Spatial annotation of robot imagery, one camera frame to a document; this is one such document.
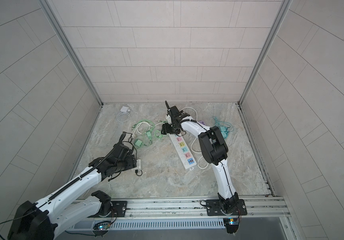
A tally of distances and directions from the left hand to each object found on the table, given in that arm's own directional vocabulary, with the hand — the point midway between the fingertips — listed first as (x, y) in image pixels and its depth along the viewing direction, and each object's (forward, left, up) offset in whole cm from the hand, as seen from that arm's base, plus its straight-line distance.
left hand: (137, 160), depth 83 cm
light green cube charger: (+12, +1, -1) cm, 12 cm away
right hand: (+20, -15, -1) cm, 25 cm away
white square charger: (+41, +18, -3) cm, 45 cm away
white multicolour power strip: (+6, -27, -2) cm, 28 cm away
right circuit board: (-29, -48, -3) cm, 56 cm away
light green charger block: (+18, -4, -2) cm, 19 cm away
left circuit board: (-29, +10, +1) cm, 31 cm away
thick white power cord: (+28, 0, -2) cm, 28 cm away
